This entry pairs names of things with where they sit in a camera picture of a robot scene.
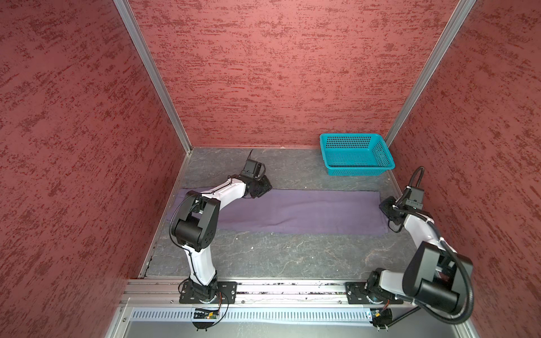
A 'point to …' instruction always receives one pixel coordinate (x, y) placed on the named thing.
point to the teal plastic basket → (356, 154)
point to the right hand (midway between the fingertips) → (381, 207)
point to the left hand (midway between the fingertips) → (271, 190)
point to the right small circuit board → (381, 317)
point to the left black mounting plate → (219, 293)
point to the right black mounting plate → (357, 293)
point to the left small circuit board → (202, 315)
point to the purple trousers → (295, 212)
